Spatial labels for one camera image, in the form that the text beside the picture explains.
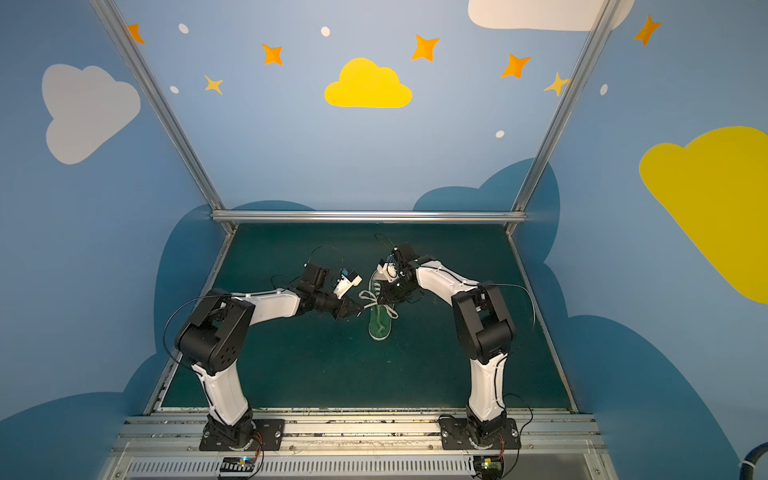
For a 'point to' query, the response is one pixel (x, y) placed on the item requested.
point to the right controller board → (489, 467)
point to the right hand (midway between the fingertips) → (384, 297)
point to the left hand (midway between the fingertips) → (361, 305)
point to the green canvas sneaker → (379, 319)
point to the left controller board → (238, 464)
